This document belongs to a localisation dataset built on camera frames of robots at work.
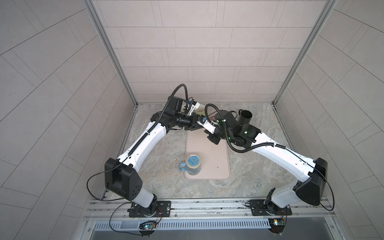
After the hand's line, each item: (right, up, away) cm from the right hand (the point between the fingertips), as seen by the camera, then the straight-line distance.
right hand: (204, 130), depth 73 cm
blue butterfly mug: (-6, -18, +1) cm, 19 cm away
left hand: (+3, +3, -4) cm, 6 cm away
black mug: (+28, +6, +25) cm, 38 cm away
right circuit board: (+34, -43, -5) cm, 55 cm away
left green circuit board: (-25, -42, -9) cm, 49 cm away
